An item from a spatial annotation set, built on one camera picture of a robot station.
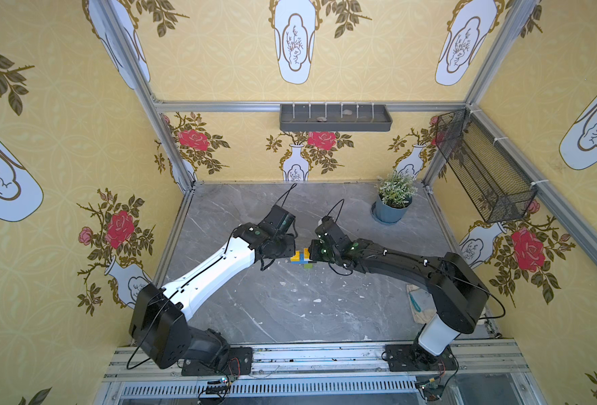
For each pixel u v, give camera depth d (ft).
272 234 1.96
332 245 2.18
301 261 2.89
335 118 3.02
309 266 3.01
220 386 2.36
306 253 2.79
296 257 2.88
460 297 1.49
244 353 2.45
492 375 2.51
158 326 1.31
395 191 3.11
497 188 2.73
